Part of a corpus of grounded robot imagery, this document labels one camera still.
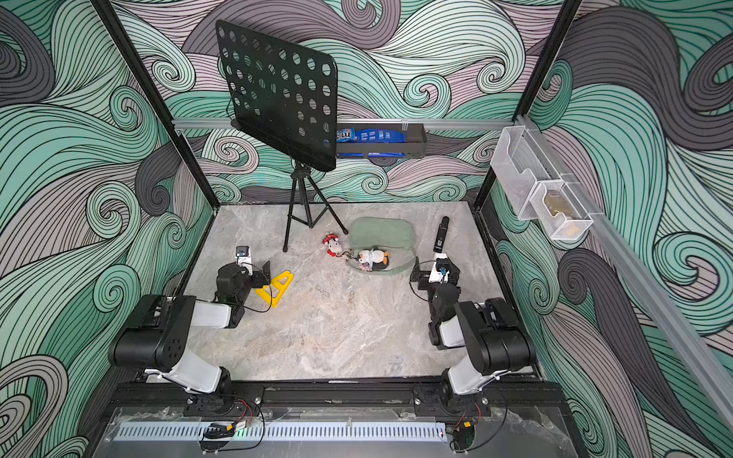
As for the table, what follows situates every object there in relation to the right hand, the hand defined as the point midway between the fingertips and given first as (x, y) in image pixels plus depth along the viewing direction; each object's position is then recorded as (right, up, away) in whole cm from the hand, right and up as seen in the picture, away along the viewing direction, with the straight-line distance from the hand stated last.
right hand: (436, 259), depth 88 cm
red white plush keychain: (-35, +4, +16) cm, 38 cm away
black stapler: (+6, +5, +16) cm, 18 cm away
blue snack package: (-21, +41, +5) cm, 46 cm away
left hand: (-60, 0, +6) cm, 61 cm away
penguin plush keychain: (-20, -1, +9) cm, 22 cm away
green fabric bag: (-11, +7, +20) cm, 24 cm away
